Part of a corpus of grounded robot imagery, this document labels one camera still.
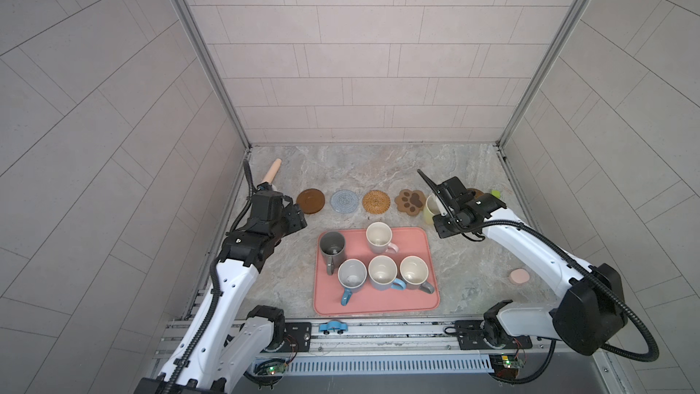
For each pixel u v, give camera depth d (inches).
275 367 25.4
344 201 38.9
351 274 31.9
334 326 27.9
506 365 26.7
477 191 39.7
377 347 27.9
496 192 39.0
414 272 31.3
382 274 31.8
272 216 21.7
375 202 39.0
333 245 32.5
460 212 23.9
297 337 27.9
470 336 28.0
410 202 38.7
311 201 39.0
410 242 35.1
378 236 33.5
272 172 40.8
